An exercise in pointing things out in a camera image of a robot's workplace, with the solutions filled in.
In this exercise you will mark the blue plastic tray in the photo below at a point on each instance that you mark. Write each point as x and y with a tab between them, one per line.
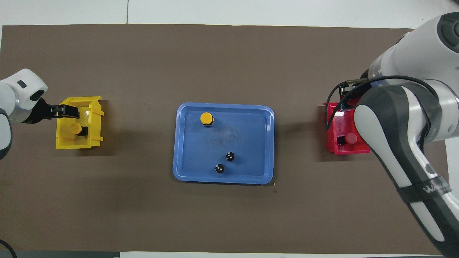
204	154

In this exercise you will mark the yellow plastic storage bin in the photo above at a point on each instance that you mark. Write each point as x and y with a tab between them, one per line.
95	125

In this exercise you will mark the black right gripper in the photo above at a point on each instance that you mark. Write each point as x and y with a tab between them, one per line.
353	91

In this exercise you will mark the red plastic storage bin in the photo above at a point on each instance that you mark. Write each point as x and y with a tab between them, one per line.
337	125

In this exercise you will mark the brown paper table mat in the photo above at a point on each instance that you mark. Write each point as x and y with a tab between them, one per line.
229	218

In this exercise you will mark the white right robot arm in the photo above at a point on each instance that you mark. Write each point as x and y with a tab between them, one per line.
394	125

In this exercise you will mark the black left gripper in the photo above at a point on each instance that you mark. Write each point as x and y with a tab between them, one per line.
39	111

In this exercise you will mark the red push button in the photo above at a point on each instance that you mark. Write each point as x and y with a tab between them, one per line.
350	138

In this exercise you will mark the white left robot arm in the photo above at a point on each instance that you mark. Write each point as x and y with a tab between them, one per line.
21	89

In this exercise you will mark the yellow push button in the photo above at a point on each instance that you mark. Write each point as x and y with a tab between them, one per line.
75	129
207	118

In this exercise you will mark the black cylindrical capacitor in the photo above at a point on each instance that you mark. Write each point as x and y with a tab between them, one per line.
219	168
230	156

